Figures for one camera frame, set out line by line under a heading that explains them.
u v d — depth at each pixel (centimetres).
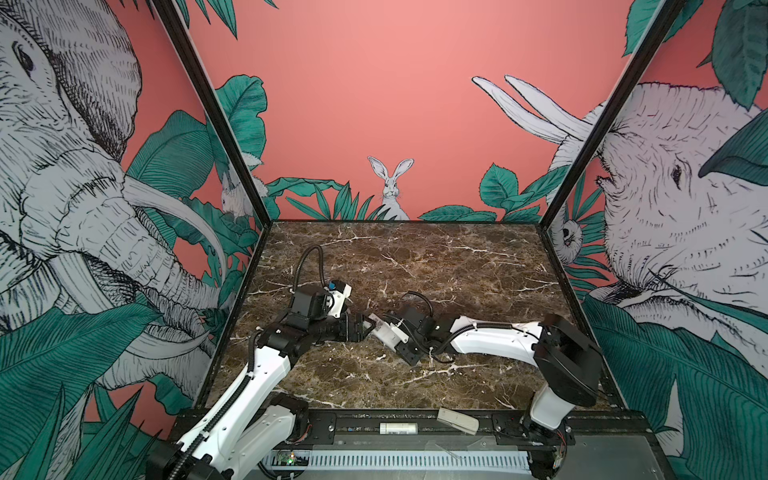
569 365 45
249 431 54
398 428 73
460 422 73
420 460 70
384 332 86
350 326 67
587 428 76
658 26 71
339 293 71
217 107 87
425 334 65
